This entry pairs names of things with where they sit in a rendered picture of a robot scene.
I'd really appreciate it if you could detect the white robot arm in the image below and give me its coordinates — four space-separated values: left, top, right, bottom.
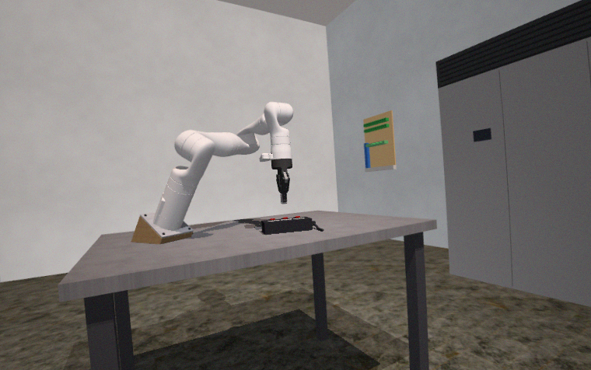
153 102 293 230

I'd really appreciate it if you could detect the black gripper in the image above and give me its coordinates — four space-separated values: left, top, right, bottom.
271 159 292 204

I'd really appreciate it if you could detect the dark grey power strip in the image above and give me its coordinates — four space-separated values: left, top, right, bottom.
261 216 323 235

